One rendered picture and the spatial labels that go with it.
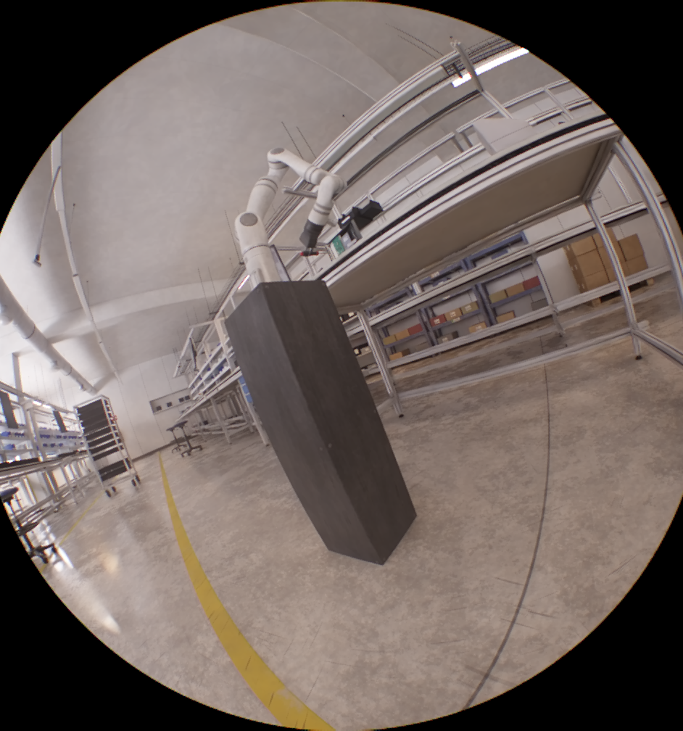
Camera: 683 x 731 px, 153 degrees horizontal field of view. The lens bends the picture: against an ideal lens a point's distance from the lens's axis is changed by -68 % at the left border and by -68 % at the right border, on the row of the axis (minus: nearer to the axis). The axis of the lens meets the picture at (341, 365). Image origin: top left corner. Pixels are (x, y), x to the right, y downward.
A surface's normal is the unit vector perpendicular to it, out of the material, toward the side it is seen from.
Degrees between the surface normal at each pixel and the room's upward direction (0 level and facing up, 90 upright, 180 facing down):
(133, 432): 90
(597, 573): 0
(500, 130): 90
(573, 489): 0
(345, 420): 90
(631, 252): 90
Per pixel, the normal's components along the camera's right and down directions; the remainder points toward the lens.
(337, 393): 0.70, -0.27
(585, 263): -0.65, 0.28
